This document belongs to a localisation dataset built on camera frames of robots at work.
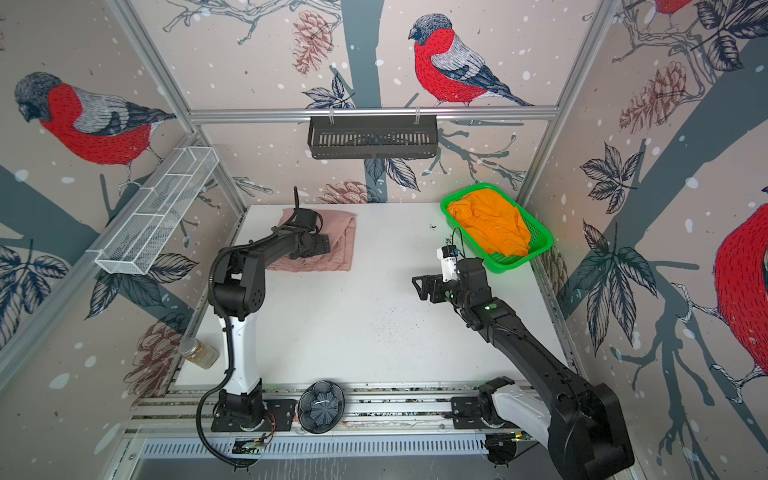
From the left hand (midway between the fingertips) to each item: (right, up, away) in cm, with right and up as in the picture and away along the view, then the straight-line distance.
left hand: (314, 247), depth 106 cm
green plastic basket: (+81, +5, -3) cm, 81 cm away
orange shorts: (+66, +9, +3) cm, 67 cm away
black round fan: (+10, -39, -32) cm, 51 cm away
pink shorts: (+9, +7, +5) cm, 12 cm away
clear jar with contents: (-23, -26, -29) cm, 45 cm away
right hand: (+37, -8, -24) cm, 45 cm away
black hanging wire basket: (+21, +40, +1) cm, 46 cm away
